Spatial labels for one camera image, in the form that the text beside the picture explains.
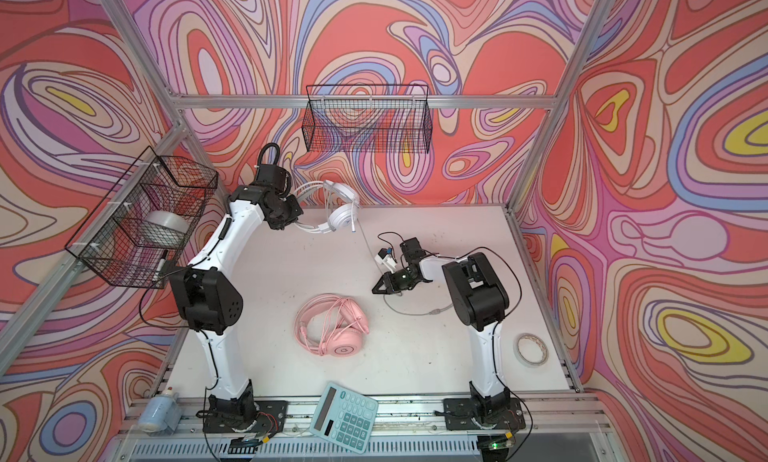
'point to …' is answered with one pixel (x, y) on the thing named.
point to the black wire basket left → (136, 233)
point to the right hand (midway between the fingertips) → (379, 295)
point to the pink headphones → (329, 324)
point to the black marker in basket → (162, 261)
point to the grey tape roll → (164, 229)
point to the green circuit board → (243, 445)
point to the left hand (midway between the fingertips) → (301, 211)
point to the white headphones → (344, 203)
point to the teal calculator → (343, 417)
